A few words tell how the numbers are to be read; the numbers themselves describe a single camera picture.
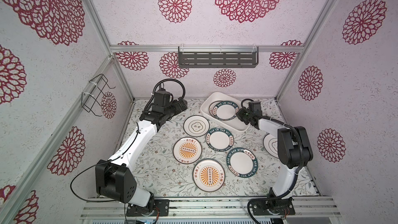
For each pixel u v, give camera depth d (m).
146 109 0.61
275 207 0.67
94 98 0.76
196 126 1.03
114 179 0.41
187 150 0.93
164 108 0.60
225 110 1.06
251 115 0.80
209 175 0.83
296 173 0.55
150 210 0.66
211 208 0.75
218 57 0.97
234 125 0.98
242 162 0.87
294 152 0.51
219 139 0.97
